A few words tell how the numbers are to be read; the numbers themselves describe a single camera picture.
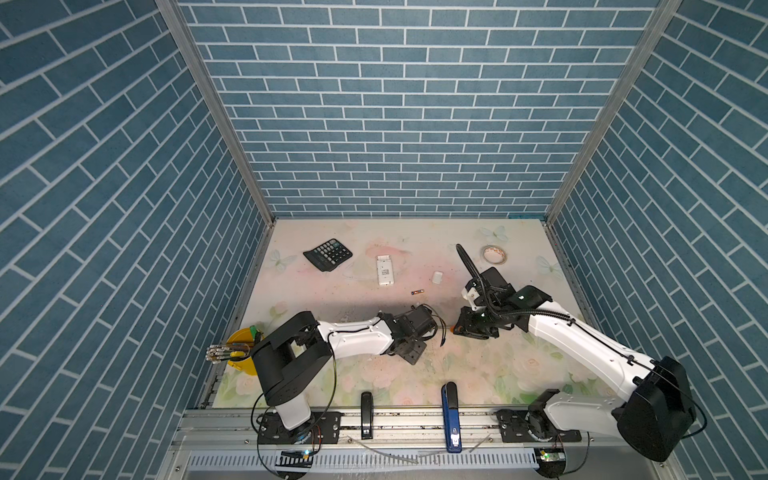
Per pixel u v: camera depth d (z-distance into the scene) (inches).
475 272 26.7
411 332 26.4
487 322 26.3
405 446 28.4
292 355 19.2
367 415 28.5
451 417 28.4
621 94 33.2
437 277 40.5
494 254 43.6
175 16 27.6
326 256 41.7
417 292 39.1
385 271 40.4
